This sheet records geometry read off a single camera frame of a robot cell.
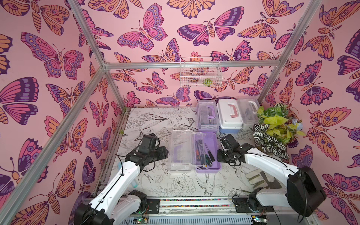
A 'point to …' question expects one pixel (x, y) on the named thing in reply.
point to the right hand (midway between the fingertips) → (218, 156)
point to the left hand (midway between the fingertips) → (165, 151)
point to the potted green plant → (274, 130)
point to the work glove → (260, 179)
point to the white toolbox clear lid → (249, 105)
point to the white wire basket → (202, 77)
